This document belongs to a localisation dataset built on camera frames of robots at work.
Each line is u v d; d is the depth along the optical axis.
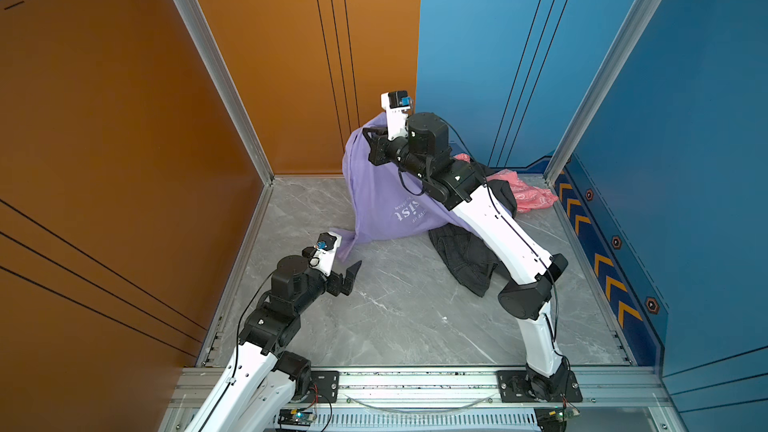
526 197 1.00
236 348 0.49
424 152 0.51
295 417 0.70
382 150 0.59
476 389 0.75
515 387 0.72
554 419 0.70
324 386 0.74
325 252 0.61
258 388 0.59
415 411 0.70
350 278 0.65
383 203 0.83
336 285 0.65
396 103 0.55
